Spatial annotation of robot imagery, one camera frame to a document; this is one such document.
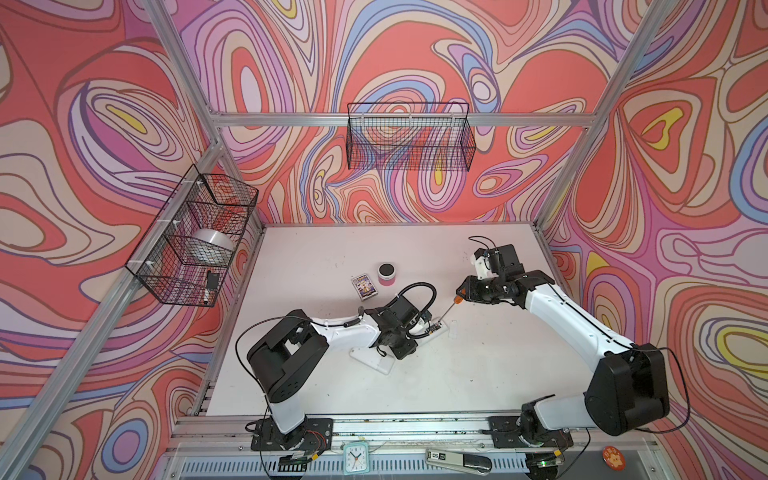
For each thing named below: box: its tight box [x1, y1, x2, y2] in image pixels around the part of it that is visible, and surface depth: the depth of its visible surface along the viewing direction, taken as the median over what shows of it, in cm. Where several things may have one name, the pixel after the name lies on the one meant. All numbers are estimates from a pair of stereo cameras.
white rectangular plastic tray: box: [349, 346, 396, 375], surface depth 86 cm
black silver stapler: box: [426, 448, 493, 476], surface depth 69 cm
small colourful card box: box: [351, 273, 378, 301], surface depth 101 cm
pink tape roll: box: [377, 262, 396, 287], surface depth 101 cm
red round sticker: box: [602, 445, 627, 472], surface depth 72 cm
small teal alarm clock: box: [344, 441, 370, 475], surface depth 70 cm
